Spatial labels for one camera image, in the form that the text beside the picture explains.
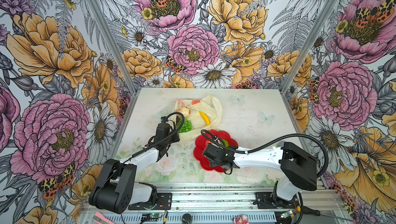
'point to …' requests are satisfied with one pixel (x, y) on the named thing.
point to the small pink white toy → (243, 219)
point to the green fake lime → (226, 143)
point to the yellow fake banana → (205, 117)
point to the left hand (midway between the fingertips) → (176, 135)
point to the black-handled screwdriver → (317, 212)
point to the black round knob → (186, 219)
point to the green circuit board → (151, 216)
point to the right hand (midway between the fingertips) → (218, 160)
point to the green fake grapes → (186, 127)
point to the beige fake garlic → (184, 111)
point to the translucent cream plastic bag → (199, 115)
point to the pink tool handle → (100, 219)
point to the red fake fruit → (208, 141)
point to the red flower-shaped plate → (202, 140)
